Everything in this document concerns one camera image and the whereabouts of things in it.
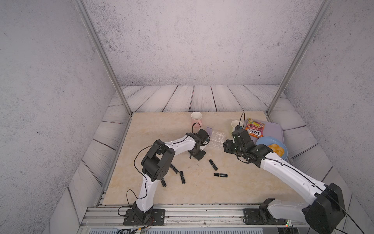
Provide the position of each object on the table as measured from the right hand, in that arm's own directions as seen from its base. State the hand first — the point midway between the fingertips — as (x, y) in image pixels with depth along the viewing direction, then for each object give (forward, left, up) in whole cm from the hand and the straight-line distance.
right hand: (226, 144), depth 81 cm
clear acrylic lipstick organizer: (+13, +2, -15) cm, 20 cm away
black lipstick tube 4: (-15, +35, -16) cm, 42 cm away
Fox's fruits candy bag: (+23, -26, -16) cm, 39 cm away
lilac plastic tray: (+24, -39, -17) cm, 49 cm away
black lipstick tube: (-4, +6, -17) cm, 18 cm away
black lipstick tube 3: (-7, +30, -15) cm, 34 cm away
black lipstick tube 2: (-12, +24, -17) cm, 32 cm away
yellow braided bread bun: (+6, -36, -15) cm, 39 cm away
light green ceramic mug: (+31, -14, -18) cm, 38 cm away
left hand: (+2, +14, -17) cm, 22 cm away
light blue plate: (+14, -33, -16) cm, 39 cm away
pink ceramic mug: (+30, +16, -9) cm, 35 cm away
